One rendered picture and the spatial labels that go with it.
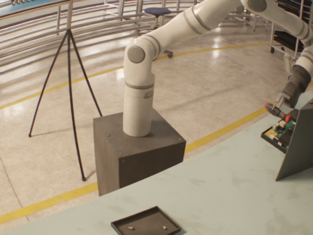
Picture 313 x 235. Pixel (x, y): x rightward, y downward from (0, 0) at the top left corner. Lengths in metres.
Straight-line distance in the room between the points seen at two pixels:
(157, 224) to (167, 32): 0.58
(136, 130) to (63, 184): 1.17
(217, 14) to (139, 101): 0.39
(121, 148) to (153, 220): 0.47
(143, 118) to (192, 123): 1.77
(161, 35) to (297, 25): 0.46
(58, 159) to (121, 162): 1.38
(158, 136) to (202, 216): 0.53
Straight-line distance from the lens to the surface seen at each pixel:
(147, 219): 0.63
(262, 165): 0.83
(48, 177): 2.24
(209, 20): 0.90
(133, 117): 1.08
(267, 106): 0.89
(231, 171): 0.78
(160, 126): 1.17
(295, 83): 0.91
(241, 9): 7.50
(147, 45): 0.97
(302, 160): 0.83
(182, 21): 0.92
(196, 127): 2.79
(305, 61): 0.95
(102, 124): 1.17
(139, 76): 1.01
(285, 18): 0.91
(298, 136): 0.74
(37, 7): 3.61
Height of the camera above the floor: 1.48
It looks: 32 degrees down
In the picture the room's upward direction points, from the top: 6 degrees clockwise
